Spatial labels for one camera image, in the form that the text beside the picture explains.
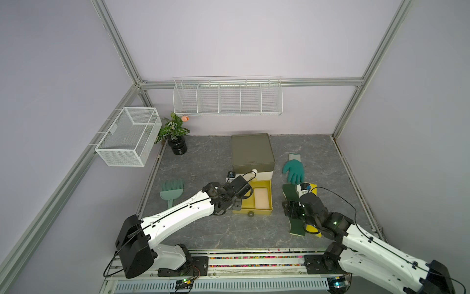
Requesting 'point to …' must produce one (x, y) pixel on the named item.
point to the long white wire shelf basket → (228, 95)
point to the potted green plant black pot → (174, 132)
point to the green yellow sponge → (297, 227)
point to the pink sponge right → (261, 198)
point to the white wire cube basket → (130, 139)
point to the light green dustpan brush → (171, 190)
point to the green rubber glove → (295, 169)
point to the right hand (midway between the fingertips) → (287, 202)
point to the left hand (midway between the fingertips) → (232, 202)
